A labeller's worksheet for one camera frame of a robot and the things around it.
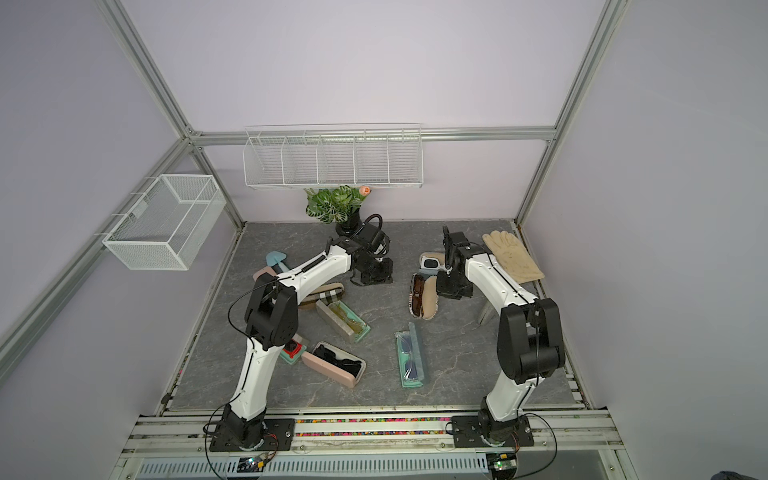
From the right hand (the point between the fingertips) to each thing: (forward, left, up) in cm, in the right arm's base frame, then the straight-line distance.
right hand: (446, 291), depth 91 cm
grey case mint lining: (-5, +37, -1) cm, 37 cm away
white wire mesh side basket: (+11, +80, +19) cm, 83 cm away
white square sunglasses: (+15, +2, -6) cm, 16 cm away
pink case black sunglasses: (-23, +34, -1) cm, 41 cm away
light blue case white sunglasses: (+11, +5, -6) cm, 13 cm away
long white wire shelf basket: (+40, +34, +22) cm, 57 cm away
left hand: (+4, +16, 0) cm, 16 cm away
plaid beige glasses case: (0, +37, -1) cm, 37 cm away
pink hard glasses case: (+13, +63, -7) cm, 65 cm away
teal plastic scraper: (+19, +59, -7) cm, 63 cm away
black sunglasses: (-19, +29, -8) cm, 36 cm away
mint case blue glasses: (-18, +12, -5) cm, 22 cm away
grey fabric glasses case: (-7, -12, -3) cm, 14 cm away
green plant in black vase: (+21, +33, +16) cm, 42 cm away
